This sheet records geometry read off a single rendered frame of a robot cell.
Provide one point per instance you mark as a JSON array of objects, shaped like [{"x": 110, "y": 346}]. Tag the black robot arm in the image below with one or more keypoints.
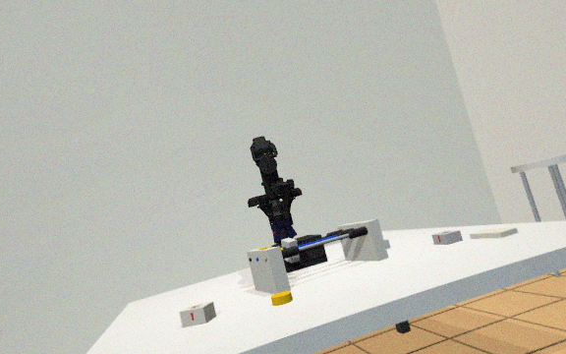
[{"x": 263, "y": 152}]

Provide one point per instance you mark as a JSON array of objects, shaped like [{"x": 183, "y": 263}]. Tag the yellow short cylinder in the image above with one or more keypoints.
[{"x": 281, "y": 298}]

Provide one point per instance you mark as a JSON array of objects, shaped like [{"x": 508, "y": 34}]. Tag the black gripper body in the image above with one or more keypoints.
[{"x": 265, "y": 199}]

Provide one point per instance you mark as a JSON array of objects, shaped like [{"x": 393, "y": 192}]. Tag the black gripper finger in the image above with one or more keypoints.
[
  {"x": 267, "y": 209},
  {"x": 286, "y": 205}
]

